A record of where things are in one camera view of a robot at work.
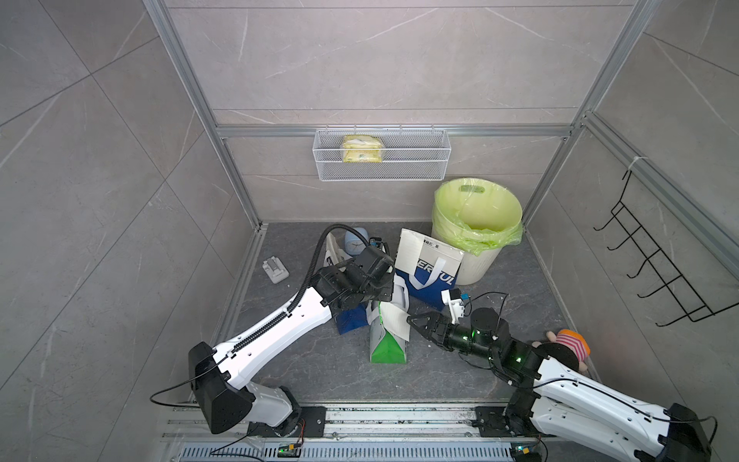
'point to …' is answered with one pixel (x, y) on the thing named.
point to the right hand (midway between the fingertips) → (414, 326)
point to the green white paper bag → (390, 325)
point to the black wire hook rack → (694, 307)
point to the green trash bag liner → (477, 215)
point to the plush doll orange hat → (573, 341)
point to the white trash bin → (475, 270)
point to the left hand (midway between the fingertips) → (389, 279)
